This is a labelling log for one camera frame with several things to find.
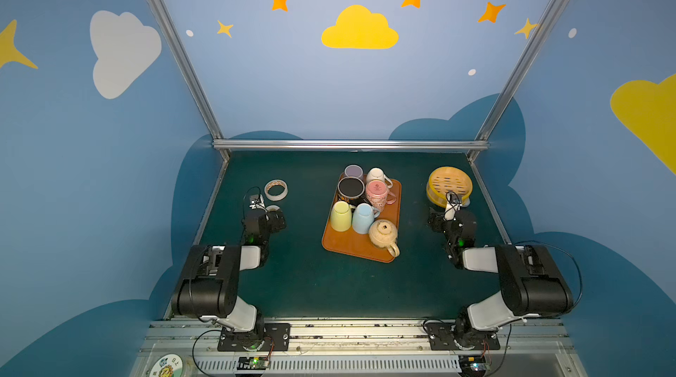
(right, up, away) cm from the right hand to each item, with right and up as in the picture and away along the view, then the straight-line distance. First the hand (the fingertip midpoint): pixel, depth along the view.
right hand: (448, 207), depth 95 cm
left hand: (-65, -1, 0) cm, 65 cm away
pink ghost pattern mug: (-25, +4, 0) cm, 26 cm away
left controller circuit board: (-64, -40, -24) cm, 79 cm away
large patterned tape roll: (-67, +9, +13) cm, 69 cm away
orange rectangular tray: (-33, -13, -4) cm, 36 cm away
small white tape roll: (-67, -1, +7) cm, 67 cm away
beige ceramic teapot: (-25, -8, -8) cm, 28 cm away
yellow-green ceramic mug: (-39, -3, -4) cm, 40 cm away
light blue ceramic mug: (-31, -2, -4) cm, 32 cm away
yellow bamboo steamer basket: (+6, +10, +12) cm, 17 cm away
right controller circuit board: (-3, -41, -24) cm, 48 cm away
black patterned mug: (-35, +6, +1) cm, 36 cm away
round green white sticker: (-82, -35, -32) cm, 95 cm away
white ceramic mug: (-25, +12, +8) cm, 29 cm away
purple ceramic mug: (-34, +14, +10) cm, 38 cm away
